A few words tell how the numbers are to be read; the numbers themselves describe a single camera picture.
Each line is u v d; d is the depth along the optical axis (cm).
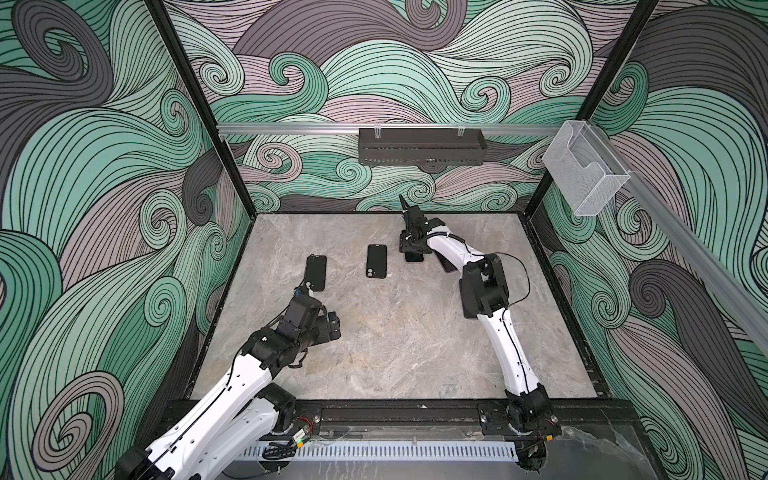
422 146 96
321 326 70
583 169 79
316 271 103
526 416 64
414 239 84
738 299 51
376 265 104
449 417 74
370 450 70
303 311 58
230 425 54
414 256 107
